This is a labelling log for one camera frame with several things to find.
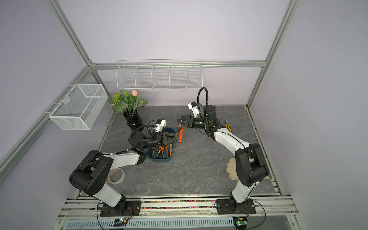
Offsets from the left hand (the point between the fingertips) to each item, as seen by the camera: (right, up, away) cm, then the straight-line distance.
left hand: (178, 138), depth 72 cm
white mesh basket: (-59, +16, +11) cm, 63 cm away
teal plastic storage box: (-14, -15, +19) cm, 28 cm away
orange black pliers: (-12, -10, +22) cm, 27 cm away
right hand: (-1, +9, +8) cm, 12 cm away
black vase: (-32, +10, +24) cm, 42 cm away
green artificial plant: (-34, +21, +17) cm, 43 cm away
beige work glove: (+31, -21, +14) cm, 40 cm away
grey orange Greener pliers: (0, +3, +4) cm, 5 cm away
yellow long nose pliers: (-14, -11, +19) cm, 26 cm away
